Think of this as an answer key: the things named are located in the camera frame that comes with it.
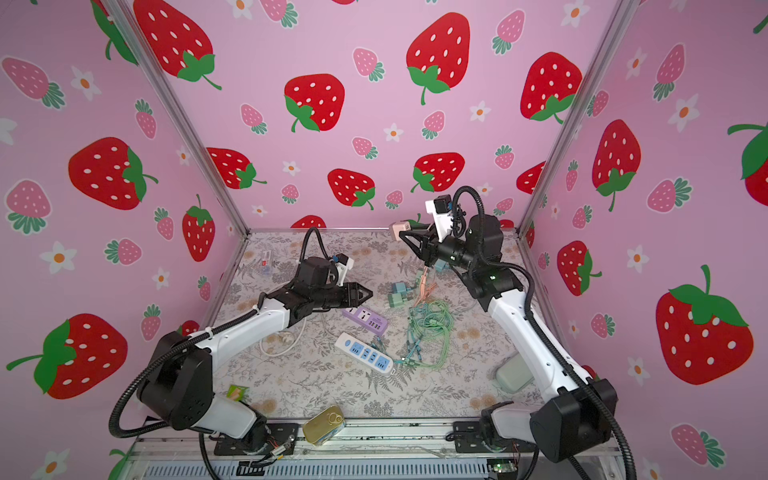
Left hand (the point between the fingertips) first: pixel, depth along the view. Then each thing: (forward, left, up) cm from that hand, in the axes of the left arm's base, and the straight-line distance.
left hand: (369, 293), depth 83 cm
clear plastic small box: (+25, +42, -15) cm, 51 cm away
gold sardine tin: (-31, +10, -13) cm, 35 cm away
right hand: (+2, -9, +23) cm, 25 cm away
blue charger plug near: (+11, -9, -14) cm, 20 cm away
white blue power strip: (-12, +1, -14) cm, 18 cm away
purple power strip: (-1, +2, -13) cm, 13 cm away
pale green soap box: (-18, -41, -14) cm, 47 cm away
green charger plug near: (+7, -7, -14) cm, 17 cm away
